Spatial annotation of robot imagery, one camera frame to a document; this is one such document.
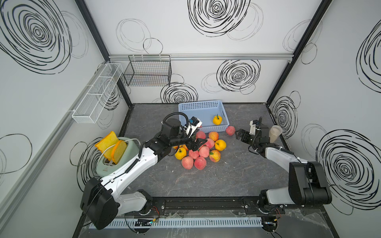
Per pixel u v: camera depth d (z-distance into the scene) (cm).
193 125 61
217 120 104
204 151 87
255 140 72
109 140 75
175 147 67
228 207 75
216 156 85
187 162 84
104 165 72
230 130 98
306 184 43
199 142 64
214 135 96
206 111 116
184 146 68
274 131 91
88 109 72
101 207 38
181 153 87
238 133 87
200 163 82
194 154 87
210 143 91
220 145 91
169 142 57
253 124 84
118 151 71
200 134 94
